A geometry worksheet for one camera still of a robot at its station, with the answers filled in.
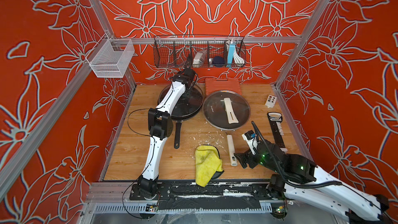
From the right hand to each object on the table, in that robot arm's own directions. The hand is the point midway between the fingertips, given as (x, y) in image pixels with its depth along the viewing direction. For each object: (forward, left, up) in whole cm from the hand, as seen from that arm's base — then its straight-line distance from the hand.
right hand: (238, 151), depth 70 cm
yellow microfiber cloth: (-3, +14, -10) cm, 17 cm away
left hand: (+39, +31, -2) cm, 50 cm away
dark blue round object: (+52, +7, +13) cm, 54 cm away
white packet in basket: (+50, +19, +16) cm, 56 cm away
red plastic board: (+55, +9, -11) cm, 57 cm away
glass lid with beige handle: (+26, +3, -3) cm, 26 cm away
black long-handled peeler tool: (+29, -31, -16) cm, 46 cm away
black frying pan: (+21, +32, -8) cm, 39 cm away
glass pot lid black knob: (+40, +25, -15) cm, 50 cm away
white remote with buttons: (+42, -31, -13) cm, 54 cm away
